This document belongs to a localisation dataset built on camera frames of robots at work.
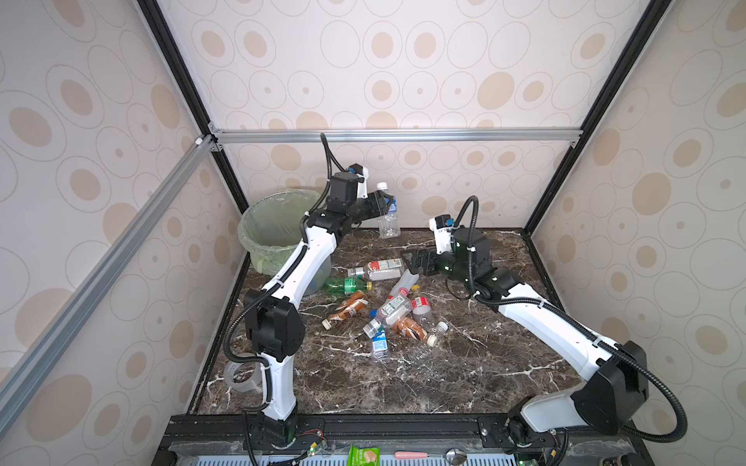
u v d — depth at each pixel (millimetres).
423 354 853
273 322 492
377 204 728
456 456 718
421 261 686
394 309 849
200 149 840
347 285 970
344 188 627
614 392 407
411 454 700
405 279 996
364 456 686
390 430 745
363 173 749
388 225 814
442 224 660
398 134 897
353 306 921
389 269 1014
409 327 854
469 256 565
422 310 936
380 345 835
